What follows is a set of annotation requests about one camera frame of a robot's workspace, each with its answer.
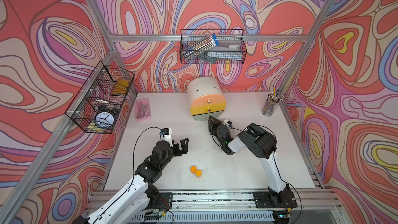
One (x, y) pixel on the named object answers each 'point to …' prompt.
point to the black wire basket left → (95, 108)
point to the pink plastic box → (143, 109)
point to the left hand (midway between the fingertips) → (183, 140)
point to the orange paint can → (193, 169)
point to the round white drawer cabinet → (206, 98)
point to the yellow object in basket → (119, 88)
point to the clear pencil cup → (271, 102)
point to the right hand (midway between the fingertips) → (207, 119)
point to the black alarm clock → (104, 118)
